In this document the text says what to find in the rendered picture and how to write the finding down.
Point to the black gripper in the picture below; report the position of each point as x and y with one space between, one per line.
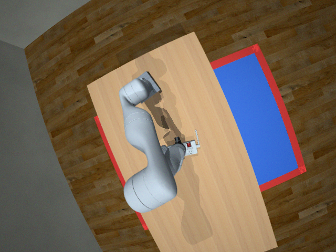
178 141

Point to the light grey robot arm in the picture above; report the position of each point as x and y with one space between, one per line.
154 185

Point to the white power strip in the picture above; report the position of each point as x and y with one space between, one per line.
191 147

